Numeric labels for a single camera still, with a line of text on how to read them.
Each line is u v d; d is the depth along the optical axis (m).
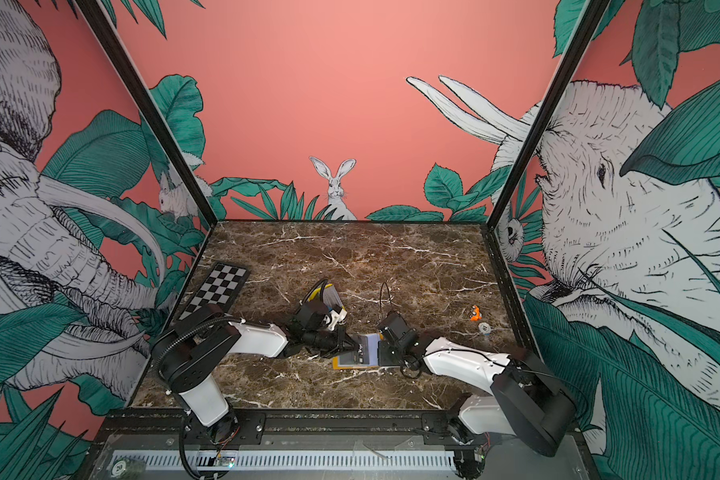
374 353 0.88
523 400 0.42
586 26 0.71
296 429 0.75
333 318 0.76
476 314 0.93
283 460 0.70
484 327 0.93
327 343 0.79
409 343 0.68
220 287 0.98
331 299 0.93
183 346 0.46
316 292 0.97
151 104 0.87
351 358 0.84
